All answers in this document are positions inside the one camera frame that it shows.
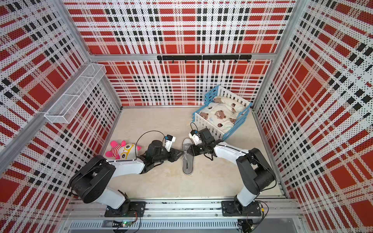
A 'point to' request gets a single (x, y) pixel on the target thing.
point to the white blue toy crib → (219, 91)
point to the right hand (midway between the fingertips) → (191, 150)
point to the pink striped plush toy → (122, 150)
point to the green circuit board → (127, 224)
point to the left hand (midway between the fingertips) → (183, 151)
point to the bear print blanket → (221, 112)
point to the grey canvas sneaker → (187, 158)
